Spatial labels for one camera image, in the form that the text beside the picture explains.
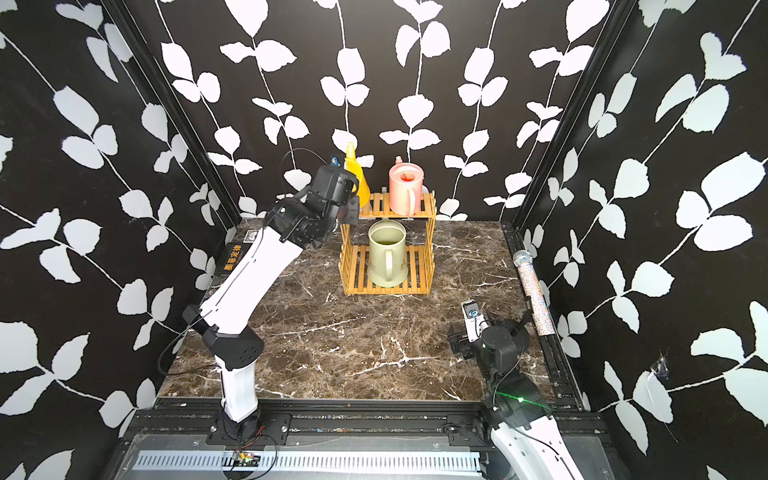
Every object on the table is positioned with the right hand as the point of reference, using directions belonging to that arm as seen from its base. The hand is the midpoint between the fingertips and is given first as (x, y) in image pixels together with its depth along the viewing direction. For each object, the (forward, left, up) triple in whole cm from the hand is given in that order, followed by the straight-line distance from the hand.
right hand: (469, 312), depth 77 cm
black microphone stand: (-14, -3, +17) cm, 22 cm away
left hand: (+19, +31, +24) cm, 44 cm away
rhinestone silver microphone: (+11, -15, +8) cm, 20 cm away
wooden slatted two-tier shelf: (+29, +35, -14) cm, 48 cm away
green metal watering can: (+16, +22, +5) cm, 28 cm away
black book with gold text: (+30, +80, -13) cm, 86 cm away
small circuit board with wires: (-31, +56, -17) cm, 66 cm away
